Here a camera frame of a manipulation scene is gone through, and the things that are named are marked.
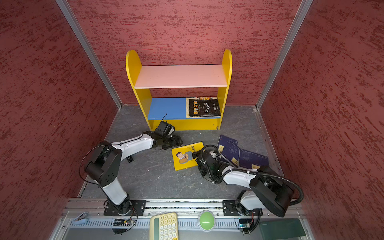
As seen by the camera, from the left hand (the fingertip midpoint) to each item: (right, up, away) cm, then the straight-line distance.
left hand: (178, 146), depth 92 cm
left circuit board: (-26, -34, -20) cm, 47 cm away
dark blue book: (+30, +2, +6) cm, 31 cm away
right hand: (+9, -9, -6) cm, 13 cm away
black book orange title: (+16, +25, +6) cm, 30 cm away
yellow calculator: (-4, -32, -25) cm, 41 cm away
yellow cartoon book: (+3, -7, 0) cm, 7 cm away
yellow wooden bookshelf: (-15, +40, +21) cm, 48 cm away
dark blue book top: (+46, -8, -2) cm, 47 cm away
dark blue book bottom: (+33, -4, 0) cm, 34 cm away
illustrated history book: (+5, +32, +11) cm, 34 cm away
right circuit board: (+35, -34, -21) cm, 53 cm away
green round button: (+16, -32, -22) cm, 42 cm away
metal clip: (-44, -30, -22) cm, 58 cm away
